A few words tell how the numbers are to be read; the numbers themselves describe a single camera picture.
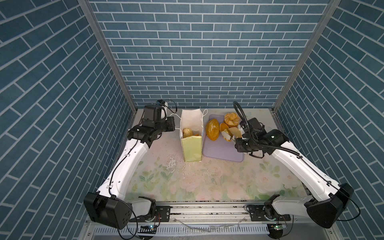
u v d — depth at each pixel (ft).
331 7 2.32
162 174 2.85
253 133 1.78
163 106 2.19
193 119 2.93
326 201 1.28
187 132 3.14
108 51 2.83
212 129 3.34
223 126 3.43
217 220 2.42
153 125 1.80
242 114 1.84
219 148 3.31
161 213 2.43
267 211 2.15
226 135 2.74
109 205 1.21
